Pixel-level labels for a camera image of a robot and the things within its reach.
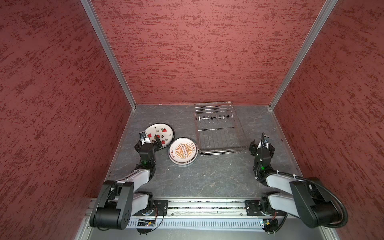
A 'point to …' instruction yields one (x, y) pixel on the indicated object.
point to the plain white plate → (166, 133)
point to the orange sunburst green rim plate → (183, 151)
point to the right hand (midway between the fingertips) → (260, 144)
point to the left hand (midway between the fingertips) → (149, 139)
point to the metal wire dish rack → (218, 128)
